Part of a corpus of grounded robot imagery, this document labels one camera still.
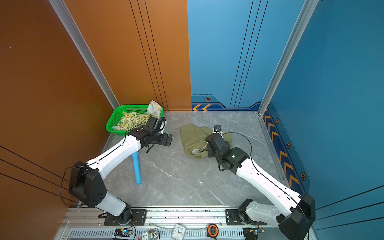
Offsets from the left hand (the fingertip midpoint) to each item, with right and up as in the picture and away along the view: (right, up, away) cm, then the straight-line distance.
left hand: (166, 135), depth 87 cm
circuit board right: (+45, -46, -17) cm, 66 cm away
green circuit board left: (-17, -45, -16) cm, 51 cm away
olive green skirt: (+16, -3, +14) cm, 22 cm away
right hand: (+27, -4, -10) cm, 29 cm away
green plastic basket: (-42, +11, +21) cm, 48 cm away
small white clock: (+10, -43, -19) cm, 48 cm away
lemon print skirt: (-29, +9, +18) cm, 36 cm away
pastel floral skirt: (-14, +19, +25) cm, 34 cm away
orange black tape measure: (+25, -42, -20) cm, 53 cm away
